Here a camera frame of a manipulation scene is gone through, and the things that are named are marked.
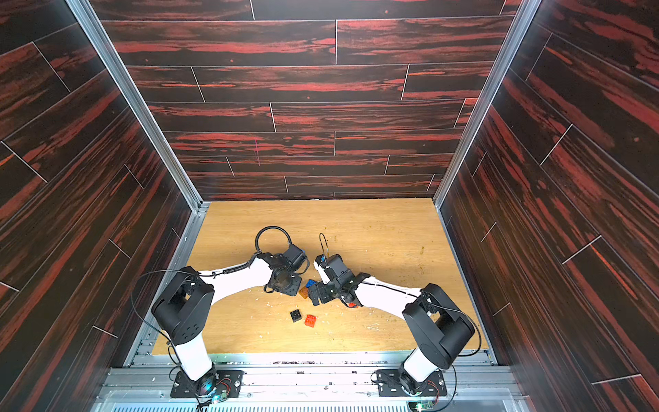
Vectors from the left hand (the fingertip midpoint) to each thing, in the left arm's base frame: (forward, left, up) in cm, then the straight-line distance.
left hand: (295, 290), depth 92 cm
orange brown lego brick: (-1, -3, +1) cm, 4 cm away
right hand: (+1, -11, +3) cm, 11 cm away
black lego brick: (-10, -1, 0) cm, 10 cm away
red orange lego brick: (-11, -6, 0) cm, 13 cm away
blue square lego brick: (+3, -5, +1) cm, 6 cm away
